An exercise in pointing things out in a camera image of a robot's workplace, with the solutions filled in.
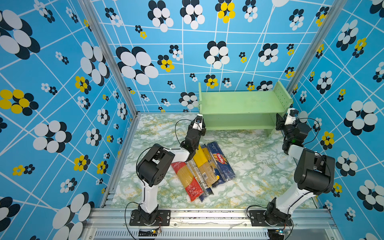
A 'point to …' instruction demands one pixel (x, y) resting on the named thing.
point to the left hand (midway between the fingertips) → (199, 118)
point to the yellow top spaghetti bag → (206, 170)
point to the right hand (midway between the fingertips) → (283, 113)
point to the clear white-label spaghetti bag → (200, 178)
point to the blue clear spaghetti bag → (209, 156)
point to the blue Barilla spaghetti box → (225, 169)
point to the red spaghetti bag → (188, 179)
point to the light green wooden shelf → (243, 110)
